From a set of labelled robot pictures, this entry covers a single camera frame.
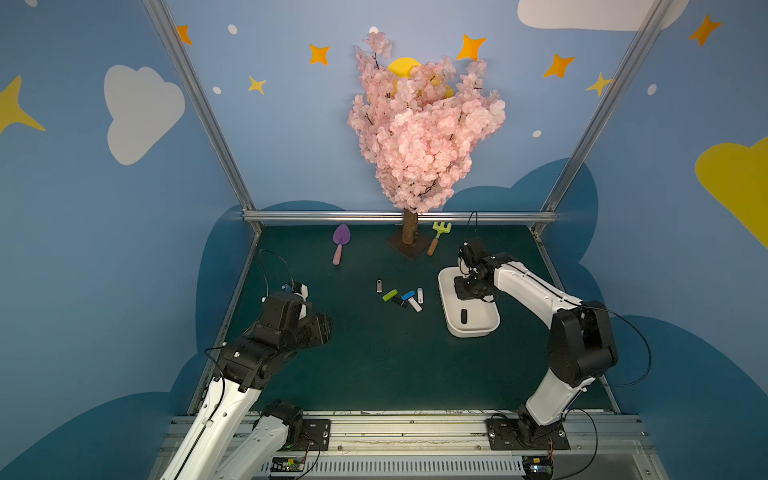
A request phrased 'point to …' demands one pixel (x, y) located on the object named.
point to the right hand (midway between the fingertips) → (468, 289)
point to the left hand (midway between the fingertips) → (321, 318)
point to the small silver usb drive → (379, 286)
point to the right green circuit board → (539, 467)
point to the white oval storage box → (465, 318)
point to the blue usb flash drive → (408, 295)
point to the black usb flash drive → (400, 301)
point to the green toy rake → (440, 228)
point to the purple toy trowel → (341, 236)
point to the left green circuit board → (287, 464)
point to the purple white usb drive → (420, 296)
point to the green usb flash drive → (389, 295)
